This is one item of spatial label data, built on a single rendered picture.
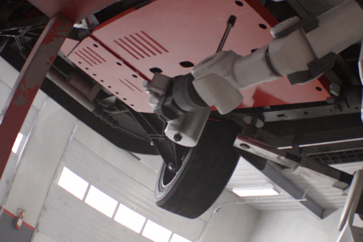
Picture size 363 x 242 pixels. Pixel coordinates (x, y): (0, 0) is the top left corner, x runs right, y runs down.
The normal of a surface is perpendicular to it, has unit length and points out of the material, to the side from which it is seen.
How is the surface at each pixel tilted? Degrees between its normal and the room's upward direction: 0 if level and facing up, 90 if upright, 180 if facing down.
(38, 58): 90
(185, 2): 178
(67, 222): 90
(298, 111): 180
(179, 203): 157
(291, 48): 125
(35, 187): 90
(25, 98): 90
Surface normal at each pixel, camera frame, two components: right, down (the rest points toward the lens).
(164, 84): 0.05, -0.39
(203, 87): -0.64, 0.59
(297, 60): -0.07, 0.19
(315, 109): -0.36, 0.84
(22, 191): 0.63, -0.10
